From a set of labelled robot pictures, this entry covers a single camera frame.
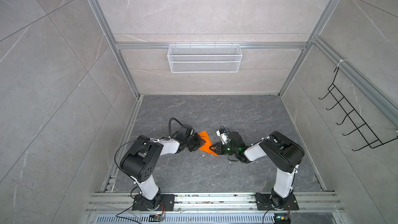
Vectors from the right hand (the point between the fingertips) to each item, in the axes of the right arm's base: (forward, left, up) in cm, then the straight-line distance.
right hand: (210, 147), depth 92 cm
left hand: (+4, +2, +4) cm, 6 cm away
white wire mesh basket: (+50, +2, +30) cm, 58 cm away
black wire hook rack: (-8, -63, +30) cm, 71 cm away
